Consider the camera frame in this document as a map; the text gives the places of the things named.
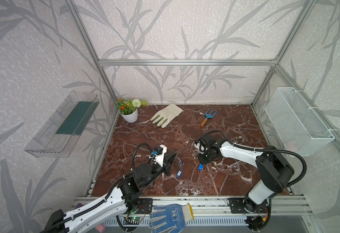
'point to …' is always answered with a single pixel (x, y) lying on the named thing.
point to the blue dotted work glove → (175, 215)
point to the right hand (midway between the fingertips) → (199, 159)
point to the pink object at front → (100, 227)
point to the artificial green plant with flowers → (128, 107)
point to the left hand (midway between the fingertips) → (176, 156)
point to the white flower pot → (130, 118)
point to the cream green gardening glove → (164, 117)
